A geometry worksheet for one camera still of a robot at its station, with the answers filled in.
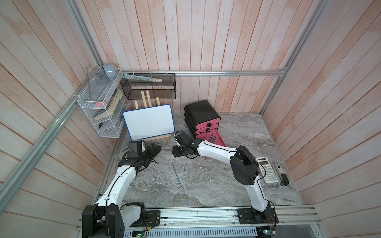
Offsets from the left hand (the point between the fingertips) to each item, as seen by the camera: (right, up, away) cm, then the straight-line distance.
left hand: (157, 153), depth 85 cm
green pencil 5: (+11, -14, +3) cm, 18 cm away
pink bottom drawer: (+31, +9, +15) cm, 35 cm away
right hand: (+9, 0, +7) cm, 11 cm away
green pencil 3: (+36, +5, +16) cm, 39 cm away
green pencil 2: (+36, +7, +19) cm, 41 cm away
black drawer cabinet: (+24, +25, +13) cm, 37 cm away
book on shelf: (-25, +23, -11) cm, 35 cm away
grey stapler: (+72, -14, -2) cm, 74 cm away
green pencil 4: (+38, +8, +19) cm, 43 cm away
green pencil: (+35, +9, +19) cm, 41 cm away
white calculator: (+66, -11, +3) cm, 67 cm away
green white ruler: (-12, +46, +7) cm, 48 cm away
